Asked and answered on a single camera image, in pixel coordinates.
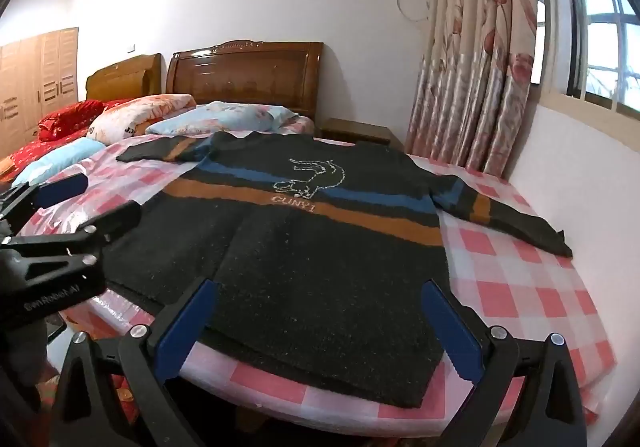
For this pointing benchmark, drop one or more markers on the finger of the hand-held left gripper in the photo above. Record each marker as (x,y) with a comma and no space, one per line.
(65,187)
(115,219)

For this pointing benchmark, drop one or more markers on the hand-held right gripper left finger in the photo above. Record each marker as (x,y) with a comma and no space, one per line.
(186,322)

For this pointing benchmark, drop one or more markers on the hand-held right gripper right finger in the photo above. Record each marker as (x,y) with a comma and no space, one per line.
(450,327)

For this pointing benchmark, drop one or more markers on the dark striped knit sweater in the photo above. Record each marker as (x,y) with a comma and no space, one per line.
(325,267)

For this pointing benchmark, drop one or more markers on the plain light blue pillow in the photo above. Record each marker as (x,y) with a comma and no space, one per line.
(55,157)

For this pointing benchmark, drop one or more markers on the bed with red sheet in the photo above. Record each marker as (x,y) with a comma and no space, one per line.
(20,156)

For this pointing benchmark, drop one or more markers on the red white checkered bedsheet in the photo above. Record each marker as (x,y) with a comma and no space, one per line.
(515,287)

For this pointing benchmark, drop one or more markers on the light wooden wardrobe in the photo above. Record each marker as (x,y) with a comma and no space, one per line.
(30,77)

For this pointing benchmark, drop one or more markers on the small wooden headboard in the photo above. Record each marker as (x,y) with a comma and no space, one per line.
(125,77)

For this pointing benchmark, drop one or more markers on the light blue floral folded quilt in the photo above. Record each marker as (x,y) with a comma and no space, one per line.
(225,117)

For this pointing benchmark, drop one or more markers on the large wooden headboard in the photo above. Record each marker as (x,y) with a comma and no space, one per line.
(245,72)

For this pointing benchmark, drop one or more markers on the wooden nightstand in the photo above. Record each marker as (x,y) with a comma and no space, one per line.
(355,129)

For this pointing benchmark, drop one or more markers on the beige floral curtain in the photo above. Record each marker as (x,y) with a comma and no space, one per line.
(470,52)

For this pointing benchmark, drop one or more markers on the window with white frame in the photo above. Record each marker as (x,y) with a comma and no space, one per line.
(600,27)

